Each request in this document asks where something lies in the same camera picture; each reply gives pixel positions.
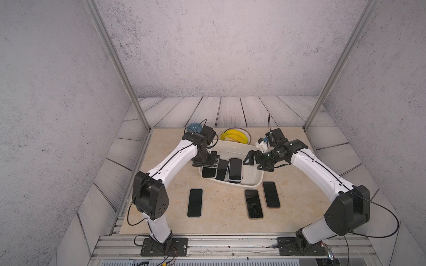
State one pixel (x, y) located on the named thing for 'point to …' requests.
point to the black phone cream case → (272, 198)
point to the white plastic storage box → (252, 175)
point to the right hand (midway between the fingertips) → (251, 164)
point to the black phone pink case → (254, 206)
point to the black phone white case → (209, 172)
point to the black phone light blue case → (194, 207)
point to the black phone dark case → (222, 169)
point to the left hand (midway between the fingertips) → (214, 166)
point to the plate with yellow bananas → (236, 134)
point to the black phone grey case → (235, 170)
